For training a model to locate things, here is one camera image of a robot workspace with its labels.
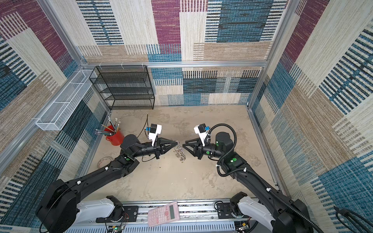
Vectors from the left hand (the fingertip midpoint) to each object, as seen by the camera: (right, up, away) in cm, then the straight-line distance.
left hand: (176, 144), depth 67 cm
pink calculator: (-7, -35, +6) cm, 37 cm away
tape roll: (-47, -15, +25) cm, 55 cm away
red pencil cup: (-41, +2, +25) cm, 48 cm away
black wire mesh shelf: (-42, +36, +42) cm, 69 cm away
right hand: (+4, -1, +4) cm, 6 cm away
